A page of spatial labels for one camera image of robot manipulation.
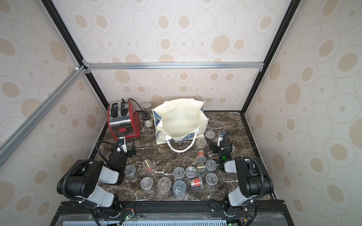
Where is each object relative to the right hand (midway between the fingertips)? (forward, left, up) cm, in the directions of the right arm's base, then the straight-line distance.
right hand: (226, 141), depth 94 cm
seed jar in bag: (-23, +30, 0) cm, 38 cm away
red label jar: (-28, +20, -1) cm, 34 cm away
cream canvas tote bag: (+17, +32, -1) cm, 36 cm away
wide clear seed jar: (-31, +37, 0) cm, 48 cm away
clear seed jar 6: (-2, +17, -1) cm, 17 cm away
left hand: (-6, +62, +7) cm, 63 cm away
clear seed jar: (-30, +47, 0) cm, 56 cm away
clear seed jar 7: (+6, +10, -1) cm, 12 cm away
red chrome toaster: (+5, +68, +12) cm, 69 cm away
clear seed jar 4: (-22, +23, -1) cm, 32 cm away
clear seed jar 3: (-24, +59, +1) cm, 63 cm away
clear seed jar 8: (-10, +10, -2) cm, 14 cm away
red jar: (-20, +49, +1) cm, 53 cm away
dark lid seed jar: (-21, +17, 0) cm, 27 cm away
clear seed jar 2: (-33, +29, +1) cm, 44 cm away
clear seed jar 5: (-25, +11, -1) cm, 28 cm away
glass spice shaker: (+21, +57, +9) cm, 62 cm away
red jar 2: (-13, +17, -1) cm, 21 cm away
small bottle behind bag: (+16, +57, -2) cm, 59 cm away
